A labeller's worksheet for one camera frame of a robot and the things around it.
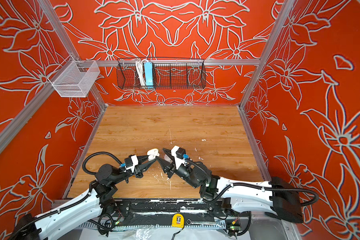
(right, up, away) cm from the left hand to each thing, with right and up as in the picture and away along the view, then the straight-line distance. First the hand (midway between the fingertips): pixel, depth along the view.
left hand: (153, 156), depth 64 cm
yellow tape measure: (+11, -31, +4) cm, 33 cm away
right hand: (+3, +2, -4) cm, 5 cm away
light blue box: (-7, +44, +25) cm, 52 cm away
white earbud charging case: (0, +1, -1) cm, 2 cm away
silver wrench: (+16, -33, +5) cm, 37 cm away
